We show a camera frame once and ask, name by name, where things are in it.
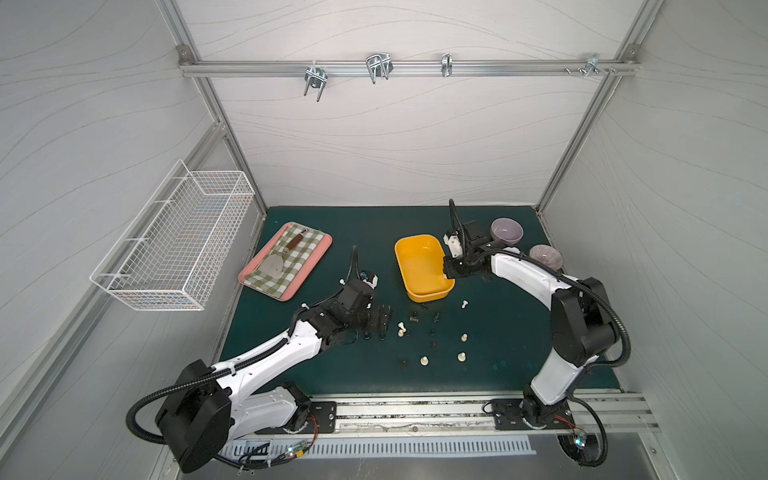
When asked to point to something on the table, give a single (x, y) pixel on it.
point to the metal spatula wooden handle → (273, 265)
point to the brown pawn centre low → (433, 345)
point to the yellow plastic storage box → (420, 261)
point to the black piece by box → (436, 317)
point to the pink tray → (307, 271)
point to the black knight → (414, 318)
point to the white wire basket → (164, 259)
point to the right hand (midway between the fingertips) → (447, 266)
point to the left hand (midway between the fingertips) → (380, 311)
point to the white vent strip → (408, 445)
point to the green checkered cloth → (293, 261)
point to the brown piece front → (404, 364)
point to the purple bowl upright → (506, 230)
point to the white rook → (402, 330)
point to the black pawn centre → (432, 332)
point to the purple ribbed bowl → (547, 255)
